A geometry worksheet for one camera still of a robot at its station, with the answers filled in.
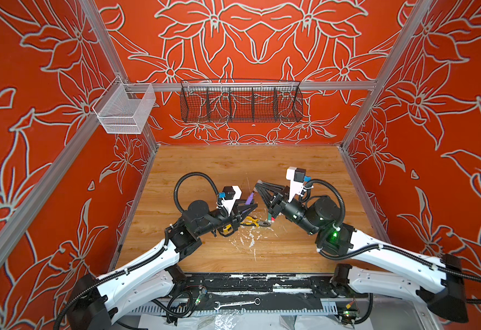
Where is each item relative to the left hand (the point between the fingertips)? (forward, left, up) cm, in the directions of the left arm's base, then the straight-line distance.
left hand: (254, 202), depth 64 cm
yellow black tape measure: (+2, +11, -28) cm, 30 cm away
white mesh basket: (+45, +61, +3) cm, 76 cm away
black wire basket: (+54, +7, +3) cm, 54 cm away
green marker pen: (0, -6, -10) cm, 12 cm away
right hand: (0, 0, +9) cm, 9 cm away
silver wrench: (-23, -3, -27) cm, 36 cm away
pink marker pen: (+7, -10, -26) cm, 28 cm away
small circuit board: (-25, -34, -29) cm, 51 cm away
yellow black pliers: (+6, -1, -28) cm, 28 cm away
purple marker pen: (-1, +1, +3) cm, 4 cm away
